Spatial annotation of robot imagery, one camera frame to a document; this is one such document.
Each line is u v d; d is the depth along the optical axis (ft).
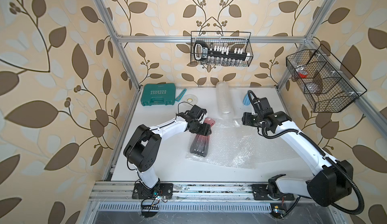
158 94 3.66
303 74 2.65
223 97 3.45
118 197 2.40
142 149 1.53
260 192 2.40
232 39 2.99
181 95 3.79
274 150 2.91
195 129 2.50
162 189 2.44
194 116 2.36
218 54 2.72
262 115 1.98
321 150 1.42
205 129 2.58
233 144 2.89
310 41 2.91
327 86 2.41
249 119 2.41
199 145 2.77
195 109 2.38
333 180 1.30
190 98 3.73
